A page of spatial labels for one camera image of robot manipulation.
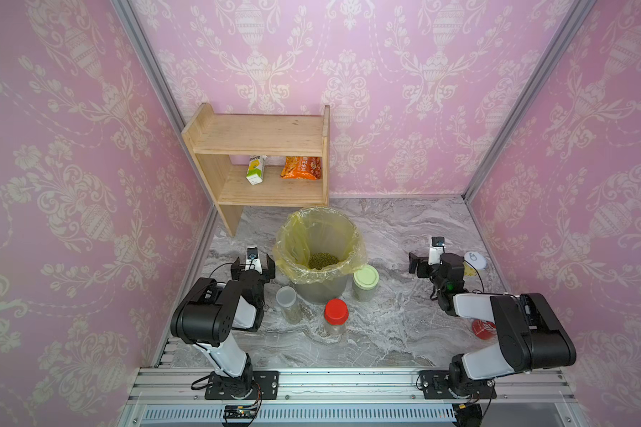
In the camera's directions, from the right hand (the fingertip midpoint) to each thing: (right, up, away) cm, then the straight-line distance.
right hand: (426, 251), depth 94 cm
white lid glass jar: (-46, -10, -21) cm, 52 cm away
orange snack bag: (-44, +30, +2) cm, 53 cm away
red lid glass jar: (-32, -16, -18) cm, 41 cm away
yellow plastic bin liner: (-38, +8, -7) cm, 39 cm away
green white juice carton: (-60, +29, +1) cm, 67 cm away
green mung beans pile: (-37, -3, +3) cm, 38 cm away
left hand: (-61, -2, -1) cm, 61 cm away
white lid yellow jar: (+18, -3, +1) cm, 19 cm away
